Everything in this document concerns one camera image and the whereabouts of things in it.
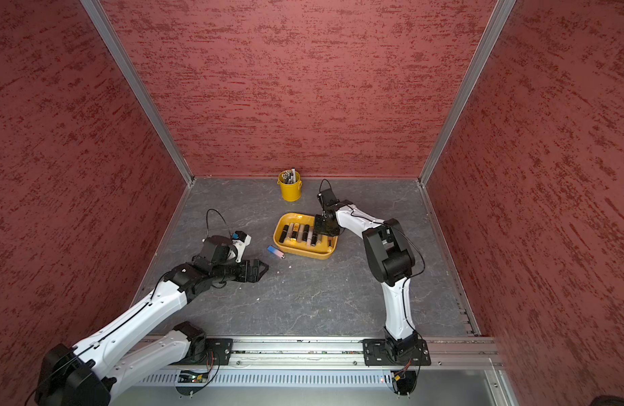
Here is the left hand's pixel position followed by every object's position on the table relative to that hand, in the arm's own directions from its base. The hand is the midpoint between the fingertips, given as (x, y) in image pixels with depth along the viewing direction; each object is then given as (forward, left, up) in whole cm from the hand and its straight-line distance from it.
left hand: (255, 271), depth 80 cm
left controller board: (-28, +17, -12) cm, 34 cm away
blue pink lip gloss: (+13, -3, -9) cm, 16 cm away
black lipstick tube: (+20, -6, -9) cm, 23 cm away
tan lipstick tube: (+20, -13, -9) cm, 26 cm away
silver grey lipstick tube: (+21, -9, -8) cm, 25 cm away
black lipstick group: (+17, -19, -9) cm, 27 cm away
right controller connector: (-28, -45, -11) cm, 54 cm away
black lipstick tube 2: (+21, -15, -9) cm, 27 cm away
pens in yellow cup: (+38, -8, +6) cm, 40 cm away
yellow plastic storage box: (+12, -22, -7) cm, 26 cm away
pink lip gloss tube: (+18, -17, -8) cm, 26 cm away
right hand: (+20, -21, -8) cm, 30 cm away
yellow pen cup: (+40, -8, -5) cm, 41 cm away
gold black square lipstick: (+21, -11, -8) cm, 25 cm away
